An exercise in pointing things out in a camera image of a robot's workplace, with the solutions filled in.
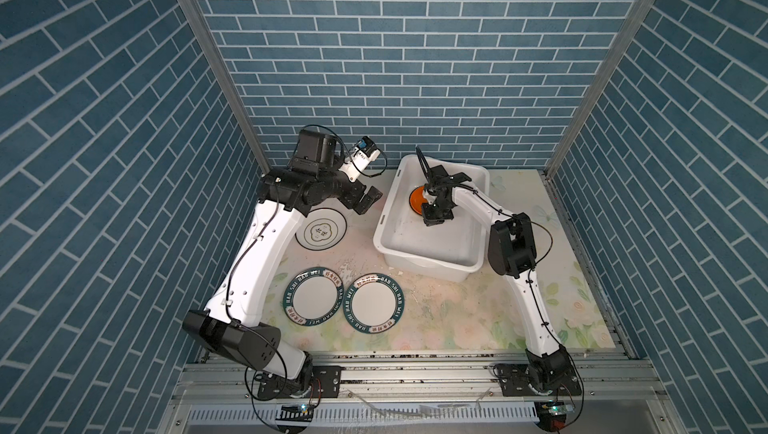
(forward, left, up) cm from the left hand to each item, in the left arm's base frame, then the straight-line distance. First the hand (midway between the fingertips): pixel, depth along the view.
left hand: (366, 180), depth 71 cm
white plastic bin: (0, -25, -34) cm, 42 cm away
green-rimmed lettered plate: (-15, +17, -34) cm, 41 cm away
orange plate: (+20, -16, -31) cm, 40 cm away
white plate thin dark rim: (+9, +18, -34) cm, 40 cm away
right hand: (+12, -18, -32) cm, 39 cm away
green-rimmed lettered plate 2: (-17, -1, -35) cm, 39 cm away
